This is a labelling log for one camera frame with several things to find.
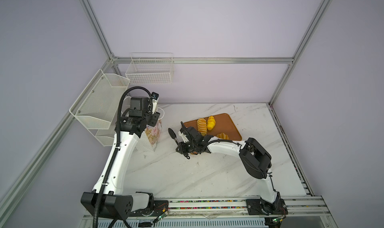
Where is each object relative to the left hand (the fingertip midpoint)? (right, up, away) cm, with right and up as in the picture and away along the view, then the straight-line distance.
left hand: (148, 114), depth 73 cm
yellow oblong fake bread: (+34, -6, +31) cm, 47 cm away
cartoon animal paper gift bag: (-1, -11, +12) cm, 17 cm away
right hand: (+12, -21, +13) cm, 28 cm away
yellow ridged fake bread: (+28, -8, +30) cm, 42 cm away
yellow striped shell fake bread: (+41, -14, +22) cm, 49 cm away
